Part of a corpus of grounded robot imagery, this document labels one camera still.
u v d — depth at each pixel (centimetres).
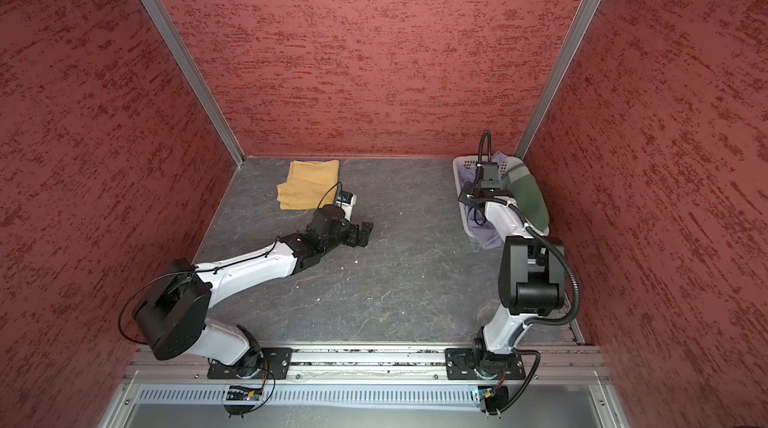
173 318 43
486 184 74
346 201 76
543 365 69
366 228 78
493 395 71
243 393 72
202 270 47
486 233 87
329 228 66
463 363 74
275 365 74
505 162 105
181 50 88
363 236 78
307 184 112
